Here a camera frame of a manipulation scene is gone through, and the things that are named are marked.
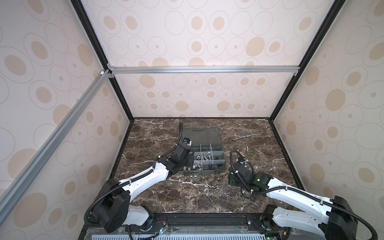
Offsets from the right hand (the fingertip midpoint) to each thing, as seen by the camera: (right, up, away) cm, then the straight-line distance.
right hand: (231, 176), depth 83 cm
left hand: (-20, +12, +1) cm, 23 cm away
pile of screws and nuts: (-20, -2, +5) cm, 21 cm away
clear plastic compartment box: (-11, +11, +15) cm, 21 cm away
